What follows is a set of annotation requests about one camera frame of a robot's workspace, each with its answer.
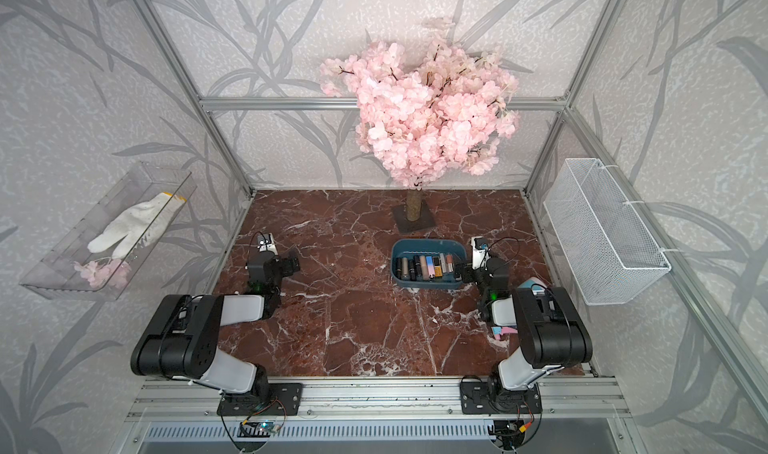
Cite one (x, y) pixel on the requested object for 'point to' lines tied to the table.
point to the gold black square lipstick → (437, 268)
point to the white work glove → (135, 227)
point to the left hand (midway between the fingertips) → (277, 250)
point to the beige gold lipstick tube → (405, 268)
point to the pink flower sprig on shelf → (111, 272)
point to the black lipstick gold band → (416, 263)
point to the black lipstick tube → (399, 267)
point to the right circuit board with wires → (509, 433)
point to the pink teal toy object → (498, 331)
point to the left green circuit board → (268, 427)
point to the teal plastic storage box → (427, 247)
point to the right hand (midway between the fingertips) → (470, 251)
